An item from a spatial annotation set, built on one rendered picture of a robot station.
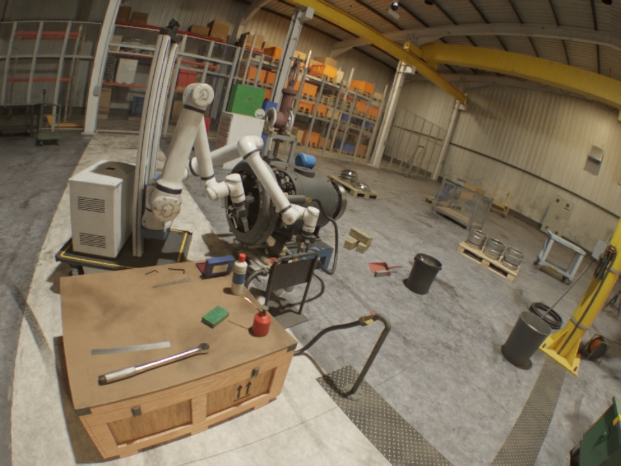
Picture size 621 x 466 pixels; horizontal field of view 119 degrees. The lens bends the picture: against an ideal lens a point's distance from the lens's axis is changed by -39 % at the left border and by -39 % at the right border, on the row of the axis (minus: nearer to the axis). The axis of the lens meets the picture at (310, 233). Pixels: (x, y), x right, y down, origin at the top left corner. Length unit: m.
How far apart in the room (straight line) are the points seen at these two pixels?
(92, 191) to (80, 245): 0.40
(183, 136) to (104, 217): 0.76
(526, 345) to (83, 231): 3.56
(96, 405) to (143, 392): 0.18
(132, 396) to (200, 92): 1.33
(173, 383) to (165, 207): 0.88
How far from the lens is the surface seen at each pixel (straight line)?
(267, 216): 2.30
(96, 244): 2.09
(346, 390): 1.91
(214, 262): 1.63
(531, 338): 2.95
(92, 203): 1.98
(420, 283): 3.26
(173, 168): 1.58
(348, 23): 12.18
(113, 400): 1.14
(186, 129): 1.55
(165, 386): 1.16
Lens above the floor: 1.41
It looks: 21 degrees down
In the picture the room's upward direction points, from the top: 16 degrees clockwise
